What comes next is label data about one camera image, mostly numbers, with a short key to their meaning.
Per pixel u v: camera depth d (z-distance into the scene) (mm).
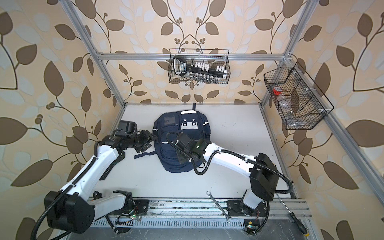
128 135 622
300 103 735
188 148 594
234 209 736
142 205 753
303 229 676
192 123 987
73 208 381
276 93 811
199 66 833
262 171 428
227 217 724
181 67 865
